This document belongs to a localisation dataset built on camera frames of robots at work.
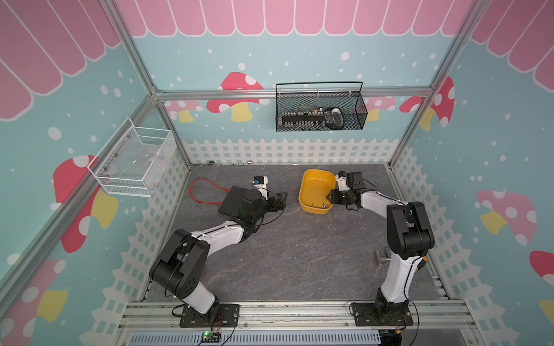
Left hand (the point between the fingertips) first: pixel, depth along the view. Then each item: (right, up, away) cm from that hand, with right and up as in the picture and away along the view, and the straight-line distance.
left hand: (279, 195), depth 89 cm
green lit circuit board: (-23, -47, -17) cm, 55 cm away
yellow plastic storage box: (+18, +5, +23) cm, 29 cm away
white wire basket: (-49, +12, -16) cm, 53 cm away
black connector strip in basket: (+11, +32, 0) cm, 34 cm away
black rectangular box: (-10, -2, -20) cm, 23 cm away
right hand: (+24, 0, +13) cm, 28 cm away
